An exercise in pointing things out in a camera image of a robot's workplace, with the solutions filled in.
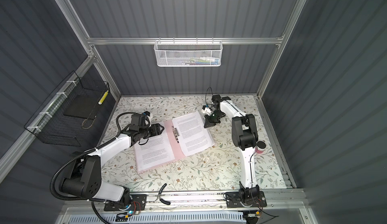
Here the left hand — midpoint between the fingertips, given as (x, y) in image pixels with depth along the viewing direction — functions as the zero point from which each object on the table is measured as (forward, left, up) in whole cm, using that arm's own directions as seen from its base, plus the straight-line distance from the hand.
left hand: (160, 128), depth 91 cm
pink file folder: (-11, -10, -10) cm, 18 cm away
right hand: (+3, -30, -5) cm, 30 cm away
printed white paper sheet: (-10, +2, -8) cm, 13 cm away
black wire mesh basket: (-3, +41, +19) cm, 45 cm away
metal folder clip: (+1, -9, -8) cm, 12 cm away
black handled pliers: (-32, -2, -10) cm, 34 cm away
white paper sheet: (-1, -19, -8) cm, 21 cm away
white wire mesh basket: (+65, -19, +13) cm, 69 cm away
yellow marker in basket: (+9, +28, +18) cm, 35 cm away
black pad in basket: (+3, +36, +20) cm, 41 cm away
